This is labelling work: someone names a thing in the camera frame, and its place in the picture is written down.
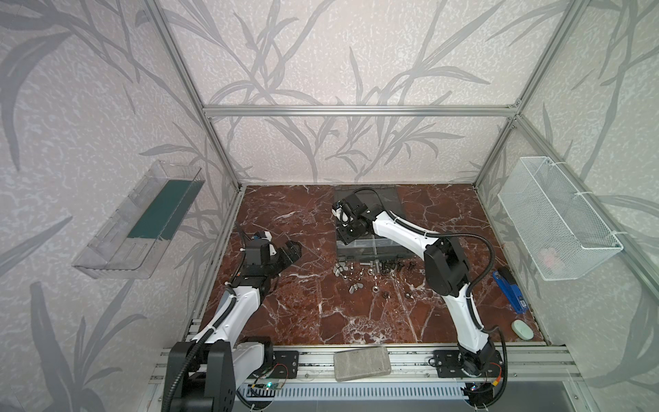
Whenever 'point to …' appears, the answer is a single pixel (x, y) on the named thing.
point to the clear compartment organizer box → (374, 248)
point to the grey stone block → (360, 362)
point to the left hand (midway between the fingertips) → (297, 242)
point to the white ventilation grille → (274, 390)
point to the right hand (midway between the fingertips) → (344, 225)
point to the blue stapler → (510, 289)
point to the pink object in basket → (551, 259)
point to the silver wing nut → (340, 267)
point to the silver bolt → (371, 263)
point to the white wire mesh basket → (562, 237)
